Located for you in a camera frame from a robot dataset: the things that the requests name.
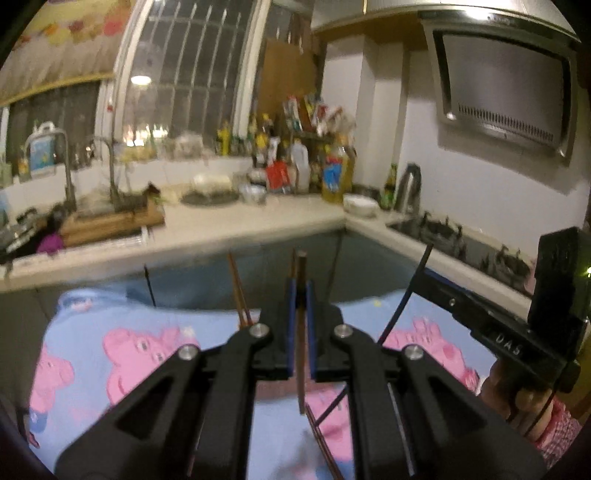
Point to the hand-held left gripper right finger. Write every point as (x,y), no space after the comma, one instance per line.
(369,369)

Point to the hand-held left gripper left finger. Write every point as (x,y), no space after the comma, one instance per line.
(221,369)

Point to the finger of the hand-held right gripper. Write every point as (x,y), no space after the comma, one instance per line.
(438,293)

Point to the brown wooden chopstick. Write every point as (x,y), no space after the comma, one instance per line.
(236,290)
(244,302)

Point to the person's right forearm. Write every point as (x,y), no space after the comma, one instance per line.
(558,434)

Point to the person's right hand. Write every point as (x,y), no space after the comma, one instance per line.
(497,392)

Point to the black gas stove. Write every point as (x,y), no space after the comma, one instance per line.
(461,247)

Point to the steel thermos kettle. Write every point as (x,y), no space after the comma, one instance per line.
(408,191)

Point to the green glass bottle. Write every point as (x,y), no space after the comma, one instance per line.
(388,189)

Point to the white ceramic bowl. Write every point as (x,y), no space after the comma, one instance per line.
(361,205)

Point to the white kitchen counter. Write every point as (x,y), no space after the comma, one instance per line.
(207,233)

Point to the blue cartoon pig printed blanket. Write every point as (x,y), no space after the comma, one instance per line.
(92,323)

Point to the large yellow cooking oil bottle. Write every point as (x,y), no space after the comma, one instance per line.
(337,175)

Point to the small patterned bowl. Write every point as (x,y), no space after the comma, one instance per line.
(254,194)

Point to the wooden cutting board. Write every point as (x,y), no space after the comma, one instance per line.
(111,224)

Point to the white plastic jug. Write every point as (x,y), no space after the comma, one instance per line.
(301,168)

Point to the white bagged food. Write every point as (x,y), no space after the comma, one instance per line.
(211,182)

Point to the steel range hood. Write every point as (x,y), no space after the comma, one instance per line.
(498,92)

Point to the red packet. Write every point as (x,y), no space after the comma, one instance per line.
(277,177)

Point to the purple cloth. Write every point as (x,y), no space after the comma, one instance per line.
(50,243)

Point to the rack of seasoning packets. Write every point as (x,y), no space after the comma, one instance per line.
(314,115)

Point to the curved steel faucet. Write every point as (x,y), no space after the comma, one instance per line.
(111,170)

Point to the dark metal pan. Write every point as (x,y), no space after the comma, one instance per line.
(18,235)

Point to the tall steel faucet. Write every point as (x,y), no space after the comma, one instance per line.
(69,175)

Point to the hanging brown board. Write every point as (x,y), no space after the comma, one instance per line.
(288,78)

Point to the white blue detergent jug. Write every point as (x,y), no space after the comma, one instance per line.
(40,152)

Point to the barred window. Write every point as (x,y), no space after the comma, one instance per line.
(184,69)

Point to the printed window valance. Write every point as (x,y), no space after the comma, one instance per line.
(55,46)

